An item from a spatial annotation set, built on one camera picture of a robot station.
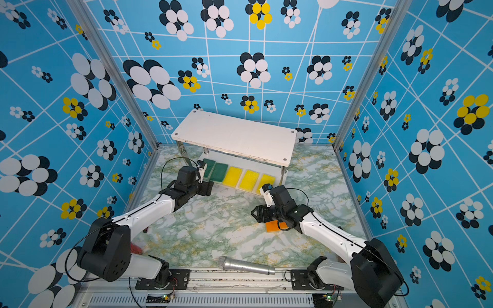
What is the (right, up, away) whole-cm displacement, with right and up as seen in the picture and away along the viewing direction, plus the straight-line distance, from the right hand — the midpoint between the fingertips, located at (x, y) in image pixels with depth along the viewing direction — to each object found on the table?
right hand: (258, 211), depth 83 cm
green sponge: (-20, +16, +14) cm, 30 cm away
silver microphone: (-13, -18, -9) cm, 24 cm away
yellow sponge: (-13, +14, +14) cm, 24 cm away
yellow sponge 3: (+4, +13, +14) cm, 19 cm away
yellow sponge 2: (-4, +12, +11) cm, 17 cm away
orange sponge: (+7, -8, +4) cm, 11 cm away
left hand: (-25, +13, +8) cm, 29 cm away
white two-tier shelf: (-2, +28, -9) cm, 29 cm away
